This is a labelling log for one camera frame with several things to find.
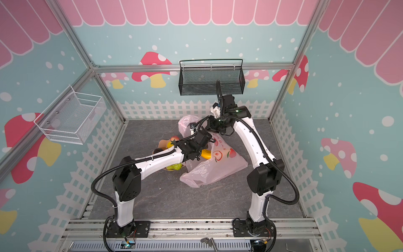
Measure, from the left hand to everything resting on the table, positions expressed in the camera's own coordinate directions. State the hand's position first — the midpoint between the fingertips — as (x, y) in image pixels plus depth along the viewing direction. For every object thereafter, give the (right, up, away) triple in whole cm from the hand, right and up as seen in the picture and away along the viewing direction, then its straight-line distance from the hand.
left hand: (201, 140), depth 89 cm
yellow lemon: (-20, -3, +8) cm, 22 cm away
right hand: (+2, +7, -10) cm, 12 cm away
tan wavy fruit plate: (-25, -3, +11) cm, 28 cm away
